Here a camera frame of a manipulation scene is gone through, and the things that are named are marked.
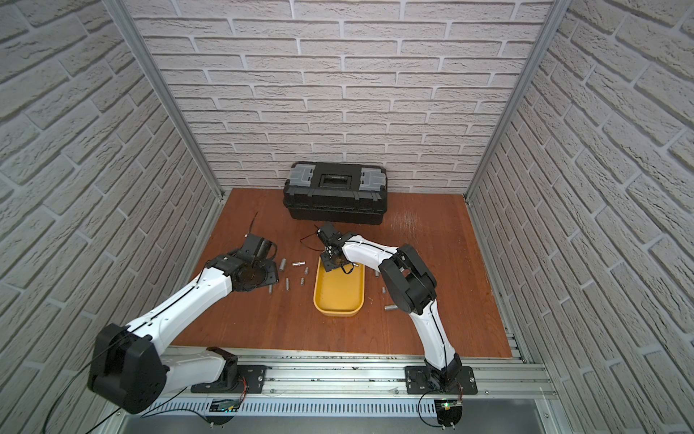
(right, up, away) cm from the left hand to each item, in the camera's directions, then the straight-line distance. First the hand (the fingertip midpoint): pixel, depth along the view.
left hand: (273, 271), depth 85 cm
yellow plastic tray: (+20, -9, +5) cm, 22 cm away
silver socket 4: (+8, -5, +8) cm, 12 cm away
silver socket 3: (+3, -6, +8) cm, 10 cm away
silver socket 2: (0, +1, +9) cm, 9 cm away
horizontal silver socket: (+5, 0, +13) cm, 14 cm away
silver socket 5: (+38, -13, +3) cm, 40 cm away
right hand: (+19, +1, +14) cm, 24 cm away
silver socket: (+9, -2, +10) cm, 13 cm away
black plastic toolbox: (+19, +27, +13) cm, 35 cm away
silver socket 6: (+34, -3, +10) cm, 36 cm away
